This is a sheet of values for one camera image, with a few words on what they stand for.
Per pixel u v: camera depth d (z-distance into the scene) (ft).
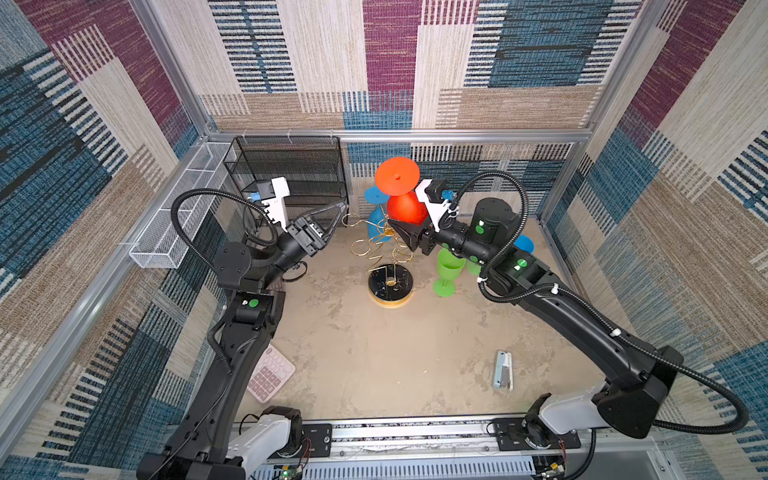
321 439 2.40
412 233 1.78
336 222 1.70
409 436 2.48
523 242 3.07
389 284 3.27
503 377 2.64
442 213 1.68
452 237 1.78
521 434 2.39
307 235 1.59
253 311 1.59
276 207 1.64
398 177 1.65
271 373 2.72
